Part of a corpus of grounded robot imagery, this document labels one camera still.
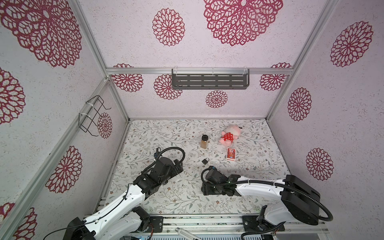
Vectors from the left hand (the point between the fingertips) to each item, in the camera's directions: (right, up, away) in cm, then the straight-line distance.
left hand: (177, 169), depth 81 cm
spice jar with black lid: (+16, +14, +17) cm, 27 cm away
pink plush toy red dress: (+36, +20, +23) cm, 47 cm away
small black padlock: (+17, +1, +16) cm, 24 cm away
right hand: (+15, -12, +3) cm, 19 cm away
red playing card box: (+34, +6, +17) cm, 39 cm away
